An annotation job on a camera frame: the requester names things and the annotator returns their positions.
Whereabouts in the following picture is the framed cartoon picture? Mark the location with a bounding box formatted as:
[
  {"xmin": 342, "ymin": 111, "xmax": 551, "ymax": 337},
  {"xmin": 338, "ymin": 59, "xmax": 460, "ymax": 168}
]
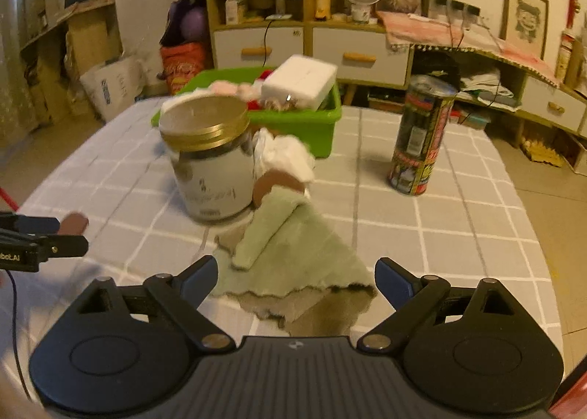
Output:
[{"xmin": 499, "ymin": 0, "xmax": 550, "ymax": 60}]

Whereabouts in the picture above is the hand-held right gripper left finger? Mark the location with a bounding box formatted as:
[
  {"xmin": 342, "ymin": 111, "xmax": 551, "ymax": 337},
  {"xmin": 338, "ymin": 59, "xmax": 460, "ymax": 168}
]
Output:
[{"xmin": 76, "ymin": 255, "xmax": 234, "ymax": 352}]

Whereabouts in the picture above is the white paper bag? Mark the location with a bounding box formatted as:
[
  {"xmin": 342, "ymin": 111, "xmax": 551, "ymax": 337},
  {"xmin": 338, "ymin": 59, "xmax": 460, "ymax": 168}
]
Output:
[{"xmin": 80, "ymin": 57, "xmax": 147, "ymax": 123}]

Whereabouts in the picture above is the pale green cloth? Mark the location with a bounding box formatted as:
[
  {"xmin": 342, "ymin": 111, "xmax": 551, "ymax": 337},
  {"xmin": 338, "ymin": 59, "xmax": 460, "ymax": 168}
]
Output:
[{"xmin": 208, "ymin": 185, "xmax": 379, "ymax": 337}]

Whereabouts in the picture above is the brown round coaster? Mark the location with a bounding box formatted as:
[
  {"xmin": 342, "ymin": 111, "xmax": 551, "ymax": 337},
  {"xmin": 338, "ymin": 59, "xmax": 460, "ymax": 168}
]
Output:
[{"xmin": 59, "ymin": 213, "xmax": 91, "ymax": 235}]

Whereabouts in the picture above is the white sponge block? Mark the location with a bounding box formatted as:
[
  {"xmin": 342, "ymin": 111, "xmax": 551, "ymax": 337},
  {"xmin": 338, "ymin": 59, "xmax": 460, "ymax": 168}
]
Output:
[{"xmin": 261, "ymin": 55, "xmax": 338, "ymax": 109}]

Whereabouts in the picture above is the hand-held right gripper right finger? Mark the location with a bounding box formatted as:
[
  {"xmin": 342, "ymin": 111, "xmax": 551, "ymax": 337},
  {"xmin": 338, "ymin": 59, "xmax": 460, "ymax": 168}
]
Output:
[{"xmin": 357, "ymin": 257, "xmax": 521, "ymax": 353}]

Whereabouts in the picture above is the grey checkered tablecloth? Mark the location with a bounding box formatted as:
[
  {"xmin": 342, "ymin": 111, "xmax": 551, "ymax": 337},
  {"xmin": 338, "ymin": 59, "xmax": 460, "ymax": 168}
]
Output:
[{"xmin": 0, "ymin": 100, "xmax": 565, "ymax": 419}]

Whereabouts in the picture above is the dark thin cable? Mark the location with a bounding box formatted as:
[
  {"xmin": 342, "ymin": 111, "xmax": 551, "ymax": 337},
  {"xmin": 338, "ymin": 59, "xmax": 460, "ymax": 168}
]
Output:
[{"xmin": 4, "ymin": 270, "xmax": 34, "ymax": 401}]

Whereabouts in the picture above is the checkered lace-trimmed pouch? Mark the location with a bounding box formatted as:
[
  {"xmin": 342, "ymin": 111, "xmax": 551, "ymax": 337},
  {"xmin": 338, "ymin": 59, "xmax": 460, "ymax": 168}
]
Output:
[{"xmin": 261, "ymin": 97, "xmax": 296, "ymax": 112}]

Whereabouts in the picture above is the white cloth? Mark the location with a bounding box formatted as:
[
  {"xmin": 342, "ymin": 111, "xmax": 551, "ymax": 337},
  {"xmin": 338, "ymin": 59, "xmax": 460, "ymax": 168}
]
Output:
[{"xmin": 251, "ymin": 127, "xmax": 317, "ymax": 193}]

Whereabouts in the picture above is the red chair frame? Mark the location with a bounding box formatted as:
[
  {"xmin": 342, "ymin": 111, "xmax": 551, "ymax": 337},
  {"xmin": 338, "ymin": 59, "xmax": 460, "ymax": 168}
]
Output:
[{"xmin": 0, "ymin": 187, "xmax": 20, "ymax": 213}]

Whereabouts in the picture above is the basket of small round items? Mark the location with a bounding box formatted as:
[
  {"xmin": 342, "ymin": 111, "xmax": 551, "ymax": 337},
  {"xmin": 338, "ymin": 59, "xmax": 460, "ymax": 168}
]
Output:
[{"xmin": 523, "ymin": 135, "xmax": 568, "ymax": 168}]

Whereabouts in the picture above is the pink plush toy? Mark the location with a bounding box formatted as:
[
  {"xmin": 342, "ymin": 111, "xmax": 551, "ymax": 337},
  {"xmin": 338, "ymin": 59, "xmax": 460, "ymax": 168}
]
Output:
[{"xmin": 208, "ymin": 81, "xmax": 262, "ymax": 102}]

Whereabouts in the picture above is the orange printed bag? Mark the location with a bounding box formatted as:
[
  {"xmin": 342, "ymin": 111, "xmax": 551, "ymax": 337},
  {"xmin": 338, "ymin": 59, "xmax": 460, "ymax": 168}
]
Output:
[{"xmin": 160, "ymin": 42, "xmax": 207, "ymax": 95}]

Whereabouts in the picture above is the white box with green print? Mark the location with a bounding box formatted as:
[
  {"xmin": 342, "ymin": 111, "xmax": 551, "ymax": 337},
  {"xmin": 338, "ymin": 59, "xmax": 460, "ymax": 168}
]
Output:
[{"xmin": 225, "ymin": 0, "xmax": 248, "ymax": 25}]

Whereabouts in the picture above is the black cable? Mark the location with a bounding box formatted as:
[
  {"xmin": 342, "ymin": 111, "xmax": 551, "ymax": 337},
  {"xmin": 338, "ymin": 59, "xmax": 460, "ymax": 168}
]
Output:
[{"xmin": 260, "ymin": 20, "xmax": 277, "ymax": 68}]

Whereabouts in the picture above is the wall power strip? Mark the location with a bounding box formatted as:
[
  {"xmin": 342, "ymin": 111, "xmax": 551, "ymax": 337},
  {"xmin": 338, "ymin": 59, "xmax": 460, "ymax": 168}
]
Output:
[{"xmin": 433, "ymin": 0, "xmax": 480, "ymax": 19}]

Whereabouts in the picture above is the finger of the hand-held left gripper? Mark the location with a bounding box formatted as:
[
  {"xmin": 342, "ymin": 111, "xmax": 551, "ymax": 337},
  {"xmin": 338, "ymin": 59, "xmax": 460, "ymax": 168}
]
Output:
[
  {"xmin": 36, "ymin": 235, "xmax": 90, "ymax": 260},
  {"xmin": 0, "ymin": 213, "xmax": 62, "ymax": 235}
]

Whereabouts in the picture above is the purple ball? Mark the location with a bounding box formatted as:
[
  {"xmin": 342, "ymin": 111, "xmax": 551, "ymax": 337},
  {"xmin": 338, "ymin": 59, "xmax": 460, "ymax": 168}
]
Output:
[{"xmin": 181, "ymin": 7, "xmax": 208, "ymax": 44}]

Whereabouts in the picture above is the wooden shelf cabinet with drawers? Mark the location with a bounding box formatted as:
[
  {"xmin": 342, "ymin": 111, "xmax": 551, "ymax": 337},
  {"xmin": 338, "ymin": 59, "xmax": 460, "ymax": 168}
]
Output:
[{"xmin": 204, "ymin": 0, "xmax": 413, "ymax": 91}]

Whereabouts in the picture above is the low wooden cabinet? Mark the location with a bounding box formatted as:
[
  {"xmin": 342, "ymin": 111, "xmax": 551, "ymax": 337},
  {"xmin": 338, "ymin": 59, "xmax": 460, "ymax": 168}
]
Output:
[{"xmin": 408, "ymin": 41, "xmax": 587, "ymax": 141}]

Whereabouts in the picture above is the black bag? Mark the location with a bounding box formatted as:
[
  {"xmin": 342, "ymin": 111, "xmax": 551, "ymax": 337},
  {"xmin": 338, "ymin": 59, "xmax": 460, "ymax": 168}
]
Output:
[{"xmin": 413, "ymin": 52, "xmax": 462, "ymax": 90}]

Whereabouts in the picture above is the green plastic bin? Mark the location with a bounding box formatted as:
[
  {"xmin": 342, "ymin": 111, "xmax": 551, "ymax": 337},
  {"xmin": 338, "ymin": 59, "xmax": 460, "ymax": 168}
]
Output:
[{"xmin": 151, "ymin": 67, "xmax": 344, "ymax": 158}]

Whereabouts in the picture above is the pink fringed runner cloth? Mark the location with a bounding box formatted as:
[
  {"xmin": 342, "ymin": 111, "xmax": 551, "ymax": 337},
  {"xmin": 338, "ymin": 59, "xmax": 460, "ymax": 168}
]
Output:
[{"xmin": 376, "ymin": 11, "xmax": 562, "ymax": 87}]

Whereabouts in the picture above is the glass jar with gold lid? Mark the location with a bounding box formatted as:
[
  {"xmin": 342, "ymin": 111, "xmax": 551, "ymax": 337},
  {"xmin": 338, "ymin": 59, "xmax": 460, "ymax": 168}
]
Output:
[{"xmin": 158, "ymin": 96, "xmax": 256, "ymax": 224}]

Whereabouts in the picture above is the white and red santa plush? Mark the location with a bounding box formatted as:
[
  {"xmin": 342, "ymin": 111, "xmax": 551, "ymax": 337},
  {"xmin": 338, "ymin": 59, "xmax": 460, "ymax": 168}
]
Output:
[{"xmin": 247, "ymin": 70, "xmax": 276, "ymax": 112}]

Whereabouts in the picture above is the dark drink can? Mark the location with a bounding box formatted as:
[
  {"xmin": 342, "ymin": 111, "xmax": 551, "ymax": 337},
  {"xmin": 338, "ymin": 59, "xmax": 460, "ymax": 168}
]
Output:
[{"xmin": 386, "ymin": 74, "xmax": 459, "ymax": 196}]

